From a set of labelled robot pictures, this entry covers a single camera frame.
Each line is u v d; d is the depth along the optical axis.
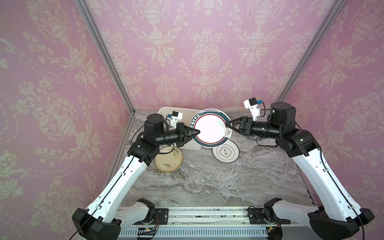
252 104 0.55
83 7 0.70
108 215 0.38
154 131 0.48
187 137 0.57
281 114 0.45
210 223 0.73
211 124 0.63
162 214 0.76
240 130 0.53
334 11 0.70
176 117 0.62
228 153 0.97
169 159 0.93
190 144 0.61
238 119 0.55
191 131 0.62
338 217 0.36
